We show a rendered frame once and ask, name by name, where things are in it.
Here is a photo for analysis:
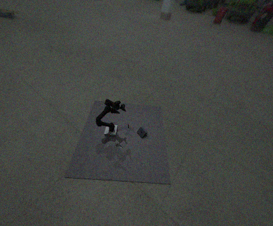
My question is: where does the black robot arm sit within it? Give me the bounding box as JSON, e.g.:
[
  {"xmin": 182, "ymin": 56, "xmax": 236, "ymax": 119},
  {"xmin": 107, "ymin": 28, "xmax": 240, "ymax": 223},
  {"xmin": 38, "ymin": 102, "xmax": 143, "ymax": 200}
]
[{"xmin": 96, "ymin": 99, "xmax": 121, "ymax": 132}]

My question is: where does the dark grey sloped panel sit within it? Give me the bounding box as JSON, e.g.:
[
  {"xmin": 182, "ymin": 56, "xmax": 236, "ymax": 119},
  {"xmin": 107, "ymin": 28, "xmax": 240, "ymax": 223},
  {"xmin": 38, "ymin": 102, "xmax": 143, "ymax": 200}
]
[{"xmin": 137, "ymin": 127, "xmax": 148, "ymax": 138}]

